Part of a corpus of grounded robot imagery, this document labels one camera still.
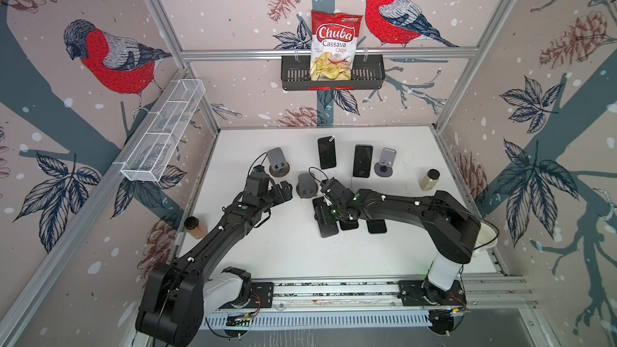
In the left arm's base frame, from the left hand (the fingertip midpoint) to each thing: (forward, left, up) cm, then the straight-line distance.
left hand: (287, 185), depth 86 cm
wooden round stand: (+5, -7, -10) cm, 13 cm away
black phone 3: (+16, -15, -1) cm, 22 cm away
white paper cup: (-15, -70, -7) cm, 72 cm away
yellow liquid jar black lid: (+5, -56, -5) cm, 56 cm away
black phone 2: (-11, -33, -11) cm, 36 cm away
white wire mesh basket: (-1, +40, +18) cm, 44 cm away
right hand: (-7, -13, -9) cm, 17 cm away
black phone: (-11, -23, -11) cm, 27 cm away
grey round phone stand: (+16, -41, -12) cm, 46 cm away
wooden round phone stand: (+13, +5, -8) cm, 16 cm away
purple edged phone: (-12, -16, -10) cm, 22 cm away
